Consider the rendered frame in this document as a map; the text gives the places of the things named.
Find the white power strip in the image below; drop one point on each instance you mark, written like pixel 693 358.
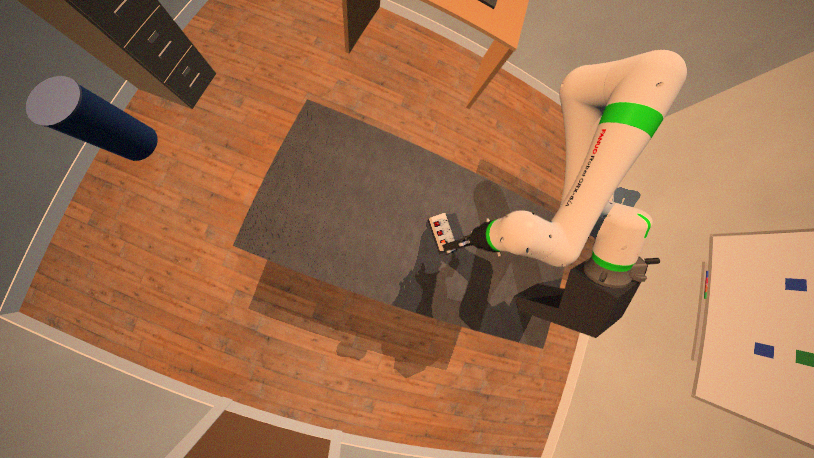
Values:
pixel 441 229

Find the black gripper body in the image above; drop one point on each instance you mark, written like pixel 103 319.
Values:
pixel 473 238

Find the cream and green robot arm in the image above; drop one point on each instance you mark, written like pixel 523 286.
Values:
pixel 638 92

